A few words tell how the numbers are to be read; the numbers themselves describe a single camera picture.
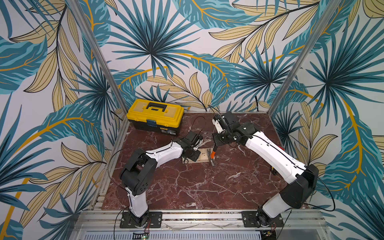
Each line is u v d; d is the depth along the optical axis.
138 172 0.47
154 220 0.73
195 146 0.78
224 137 0.65
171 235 0.70
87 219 0.75
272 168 0.49
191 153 0.78
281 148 1.03
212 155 0.91
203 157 0.91
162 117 0.93
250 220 0.73
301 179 0.42
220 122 0.62
